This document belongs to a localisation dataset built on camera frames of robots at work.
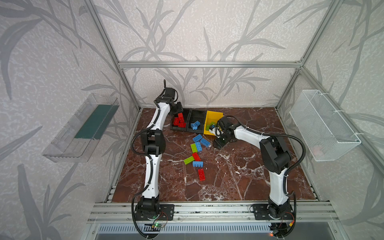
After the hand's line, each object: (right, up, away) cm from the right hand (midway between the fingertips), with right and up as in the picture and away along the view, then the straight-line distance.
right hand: (217, 141), depth 99 cm
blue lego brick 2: (-8, -1, 0) cm, 8 cm away
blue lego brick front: (-12, -12, -10) cm, 20 cm away
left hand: (-25, +22, +5) cm, 33 cm away
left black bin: (-21, +18, +6) cm, 29 cm away
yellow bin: (-3, +17, +13) cm, 21 cm away
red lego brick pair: (-26, +16, +9) cm, 32 cm away
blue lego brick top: (-15, +10, +4) cm, 19 cm away
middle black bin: (-16, +17, +10) cm, 26 cm away
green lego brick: (-16, -4, -2) cm, 16 cm away
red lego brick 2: (-29, +13, +10) cm, 33 cm away
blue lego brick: (-13, +2, +3) cm, 14 cm away
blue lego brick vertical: (-12, -3, -2) cm, 13 cm away
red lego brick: (-24, +11, +9) cm, 28 cm away
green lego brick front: (-18, -11, -7) cm, 22 cm away
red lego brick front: (-10, -17, -14) cm, 24 cm away
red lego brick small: (-13, -9, -7) cm, 18 cm away
